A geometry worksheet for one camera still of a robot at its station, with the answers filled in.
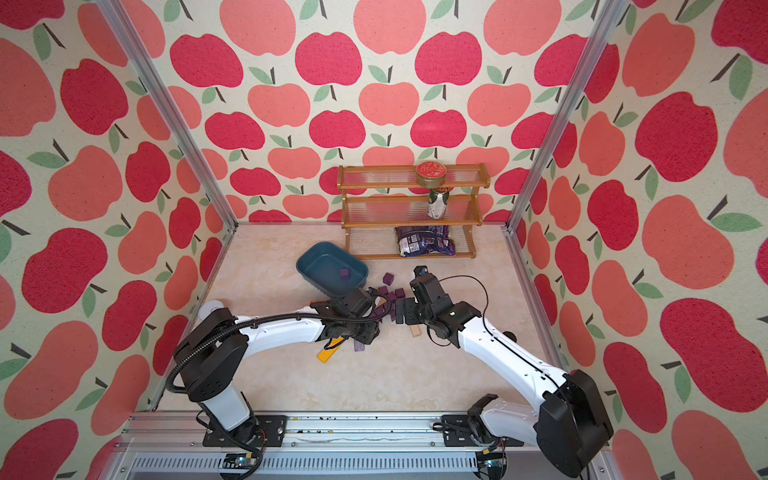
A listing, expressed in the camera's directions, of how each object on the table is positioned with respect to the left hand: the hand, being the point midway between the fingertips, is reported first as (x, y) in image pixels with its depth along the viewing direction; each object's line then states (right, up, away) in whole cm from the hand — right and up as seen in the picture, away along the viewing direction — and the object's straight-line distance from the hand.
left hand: (375, 336), depth 87 cm
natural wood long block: (+12, +1, +3) cm, 13 cm away
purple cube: (-11, +17, +17) cm, 27 cm away
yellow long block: (-15, -5, -1) cm, 16 cm away
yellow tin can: (-54, +7, +6) cm, 54 cm away
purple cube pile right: (+8, +11, +11) cm, 18 cm away
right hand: (+11, +9, -4) cm, 14 cm away
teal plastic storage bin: (-16, +18, +19) cm, 31 cm away
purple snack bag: (+16, +29, +17) cm, 38 cm away
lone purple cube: (+4, +16, +15) cm, 22 cm away
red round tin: (+17, +49, +3) cm, 52 cm away
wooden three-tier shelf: (+6, +40, +39) cm, 57 cm away
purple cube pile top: (+2, +12, +11) cm, 17 cm away
